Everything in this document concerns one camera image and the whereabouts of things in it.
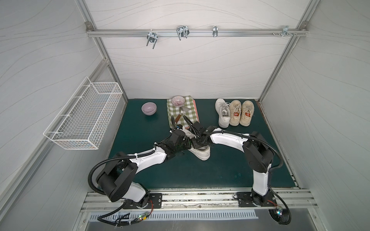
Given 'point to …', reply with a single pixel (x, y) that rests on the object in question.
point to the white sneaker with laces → (203, 154)
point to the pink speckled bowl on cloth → (178, 100)
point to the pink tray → (196, 110)
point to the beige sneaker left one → (235, 112)
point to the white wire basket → (82, 122)
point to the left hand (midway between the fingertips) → (193, 142)
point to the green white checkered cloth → (174, 110)
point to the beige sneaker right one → (247, 109)
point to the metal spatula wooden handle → (182, 109)
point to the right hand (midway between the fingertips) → (196, 142)
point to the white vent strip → (179, 215)
